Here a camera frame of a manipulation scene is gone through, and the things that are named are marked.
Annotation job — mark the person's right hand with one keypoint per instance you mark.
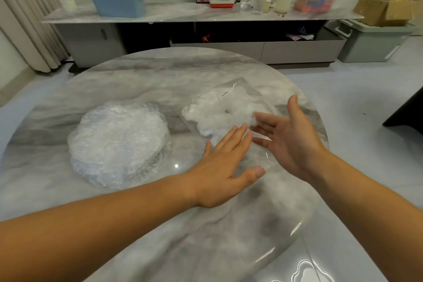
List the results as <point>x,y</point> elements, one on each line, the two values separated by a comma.
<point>297,143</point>

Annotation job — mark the person's left hand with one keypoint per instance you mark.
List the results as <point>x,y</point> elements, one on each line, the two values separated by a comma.
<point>218,179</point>

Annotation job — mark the clear plastic bag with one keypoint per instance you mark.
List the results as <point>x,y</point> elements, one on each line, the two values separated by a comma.
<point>261,97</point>

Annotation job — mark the clear bag of caps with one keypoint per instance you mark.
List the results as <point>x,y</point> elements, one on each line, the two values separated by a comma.
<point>221,112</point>

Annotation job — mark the pile of clear plastic caps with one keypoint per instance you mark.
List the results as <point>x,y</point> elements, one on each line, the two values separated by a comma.
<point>119,143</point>

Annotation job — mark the person's right forearm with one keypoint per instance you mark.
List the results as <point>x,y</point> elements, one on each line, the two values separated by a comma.
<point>377,216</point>

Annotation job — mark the person's left forearm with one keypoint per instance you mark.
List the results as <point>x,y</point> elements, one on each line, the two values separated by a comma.
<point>86,239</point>

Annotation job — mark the green storage bin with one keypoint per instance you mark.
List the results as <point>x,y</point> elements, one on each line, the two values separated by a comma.
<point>373,44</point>

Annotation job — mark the small white cup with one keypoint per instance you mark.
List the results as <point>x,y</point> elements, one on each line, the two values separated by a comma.
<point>266,5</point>

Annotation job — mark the brown cardboard box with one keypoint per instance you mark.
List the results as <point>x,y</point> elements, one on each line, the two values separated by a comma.
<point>387,9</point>

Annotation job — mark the long grey low cabinet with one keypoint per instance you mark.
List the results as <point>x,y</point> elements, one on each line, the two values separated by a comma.
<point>82,40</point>

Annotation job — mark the beige curtain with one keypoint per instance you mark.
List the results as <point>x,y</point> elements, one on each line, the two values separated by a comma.
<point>26,24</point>

